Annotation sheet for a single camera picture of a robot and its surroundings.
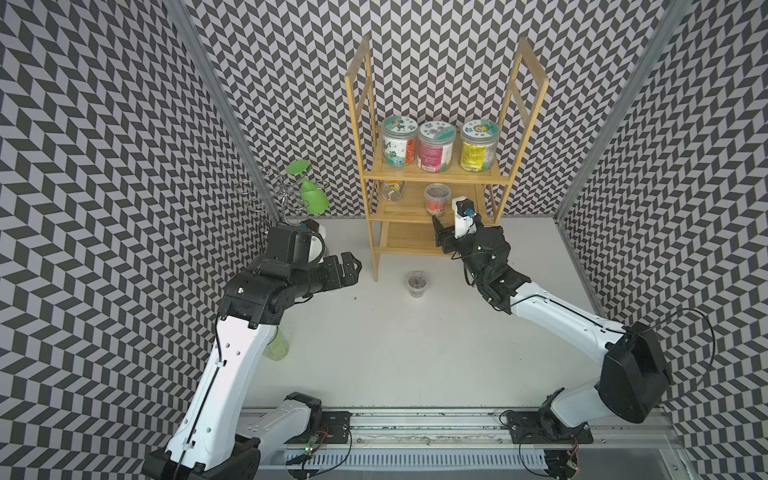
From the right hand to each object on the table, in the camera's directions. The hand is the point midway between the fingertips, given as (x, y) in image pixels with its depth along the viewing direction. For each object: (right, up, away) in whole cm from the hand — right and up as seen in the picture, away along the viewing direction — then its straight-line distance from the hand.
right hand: (447, 216), depth 77 cm
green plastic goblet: (-40, +7, +20) cm, 46 cm away
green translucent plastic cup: (-47, -37, +6) cm, 60 cm away
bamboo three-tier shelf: (-11, +4, +4) cm, 13 cm away
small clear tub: (-7, -20, +16) cm, 27 cm away
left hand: (-25, -14, -11) cm, 31 cm away
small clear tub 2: (-14, +7, +2) cm, 16 cm away
